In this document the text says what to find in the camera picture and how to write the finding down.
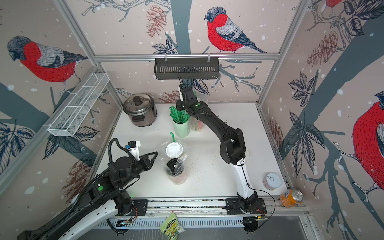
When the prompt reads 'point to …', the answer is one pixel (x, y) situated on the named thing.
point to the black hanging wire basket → (186, 68)
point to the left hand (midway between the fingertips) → (160, 151)
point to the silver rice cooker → (141, 109)
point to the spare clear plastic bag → (184, 155)
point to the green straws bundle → (179, 116)
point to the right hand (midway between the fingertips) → (179, 99)
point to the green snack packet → (171, 227)
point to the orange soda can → (291, 198)
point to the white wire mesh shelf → (65, 123)
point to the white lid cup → (174, 150)
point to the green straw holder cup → (182, 130)
